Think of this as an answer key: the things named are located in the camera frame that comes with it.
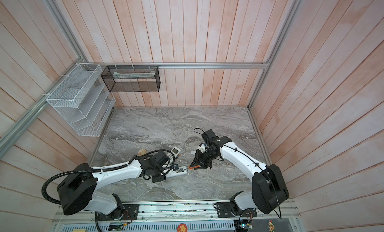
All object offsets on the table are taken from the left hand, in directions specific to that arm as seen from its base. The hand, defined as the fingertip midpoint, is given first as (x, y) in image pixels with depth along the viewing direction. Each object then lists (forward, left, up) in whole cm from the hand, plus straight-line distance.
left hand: (161, 174), depth 85 cm
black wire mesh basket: (+60, +25, +24) cm, 69 cm away
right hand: (+1, -18, +10) cm, 20 cm away
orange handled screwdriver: (0, -17, +10) cm, 20 cm away
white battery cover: (+15, -19, -1) cm, 24 cm away
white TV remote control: (+2, -11, +1) cm, 11 cm away
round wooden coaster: (+15, +15, -1) cm, 21 cm away
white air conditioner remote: (+15, -7, +1) cm, 17 cm away
